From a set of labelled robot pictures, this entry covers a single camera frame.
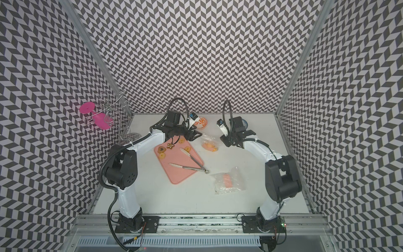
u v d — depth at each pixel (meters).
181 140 0.82
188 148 0.99
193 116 0.79
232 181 0.86
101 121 0.87
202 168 0.89
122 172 0.50
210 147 0.94
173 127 0.74
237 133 0.68
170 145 0.99
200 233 0.72
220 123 0.80
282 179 0.46
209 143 0.93
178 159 0.96
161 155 0.96
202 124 1.11
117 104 1.10
